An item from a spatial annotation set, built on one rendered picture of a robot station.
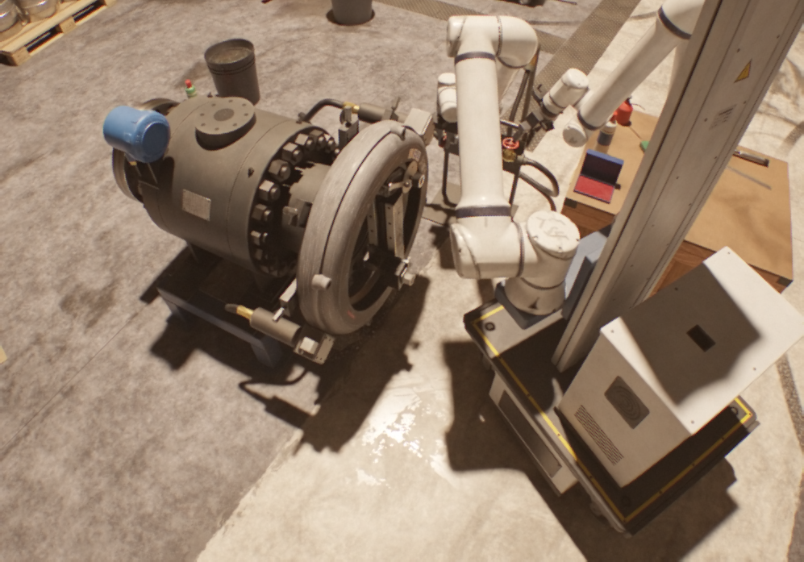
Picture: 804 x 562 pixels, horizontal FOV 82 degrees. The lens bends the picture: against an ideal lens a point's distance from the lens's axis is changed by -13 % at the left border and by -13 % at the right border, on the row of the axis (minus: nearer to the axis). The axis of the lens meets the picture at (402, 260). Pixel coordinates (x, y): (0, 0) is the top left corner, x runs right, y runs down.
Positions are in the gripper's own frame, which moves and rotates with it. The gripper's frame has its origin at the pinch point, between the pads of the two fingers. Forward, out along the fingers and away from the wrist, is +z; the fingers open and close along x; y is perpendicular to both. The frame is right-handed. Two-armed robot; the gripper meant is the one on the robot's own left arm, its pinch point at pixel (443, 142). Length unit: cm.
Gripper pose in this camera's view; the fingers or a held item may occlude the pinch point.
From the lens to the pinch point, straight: 237.4
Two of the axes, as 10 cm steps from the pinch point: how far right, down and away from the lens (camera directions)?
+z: 0.0, 6.2, 7.8
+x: -9.0, -3.5, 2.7
